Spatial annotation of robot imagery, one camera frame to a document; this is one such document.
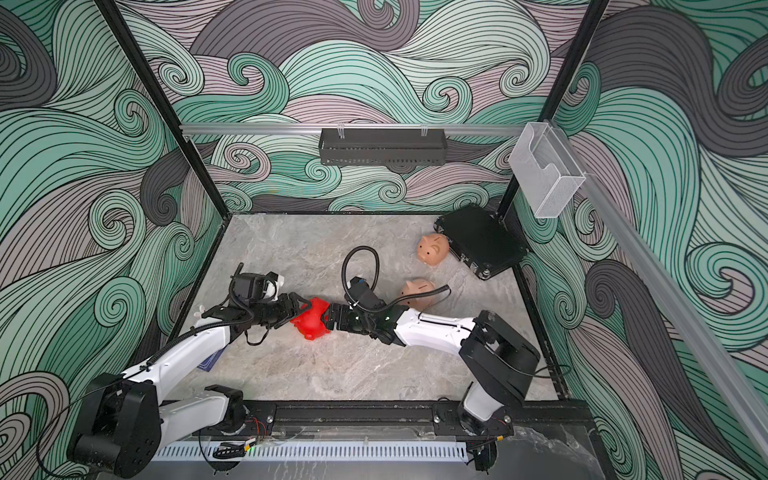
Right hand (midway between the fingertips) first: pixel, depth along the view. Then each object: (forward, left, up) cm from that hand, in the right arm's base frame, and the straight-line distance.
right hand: (327, 324), depth 81 cm
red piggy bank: (+2, +6, -2) cm, 6 cm away
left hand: (+5, +7, +1) cm, 9 cm away
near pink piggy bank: (+12, -27, 0) cm, 29 cm away
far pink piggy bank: (+26, -33, 0) cm, 42 cm away
